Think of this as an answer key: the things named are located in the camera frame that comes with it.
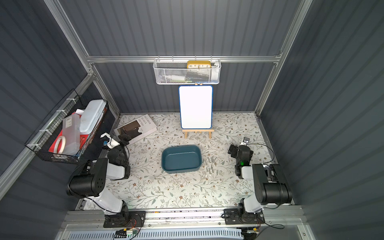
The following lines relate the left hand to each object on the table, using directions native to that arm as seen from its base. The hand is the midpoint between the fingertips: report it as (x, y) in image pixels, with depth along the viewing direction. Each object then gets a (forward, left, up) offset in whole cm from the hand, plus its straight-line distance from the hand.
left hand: (115, 132), depth 83 cm
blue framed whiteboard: (+18, -45, +5) cm, 49 cm away
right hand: (-1, -76, -14) cm, 77 cm away
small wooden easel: (+12, -55, -16) cm, 58 cm away
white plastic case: (+5, +9, +12) cm, 16 cm away
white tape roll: (-16, +11, +13) cm, 23 cm away
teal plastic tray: (-7, -34, -19) cm, 40 cm away
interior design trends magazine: (+16, -3, -17) cm, 24 cm away
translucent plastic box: (-8, +14, +11) cm, 19 cm away
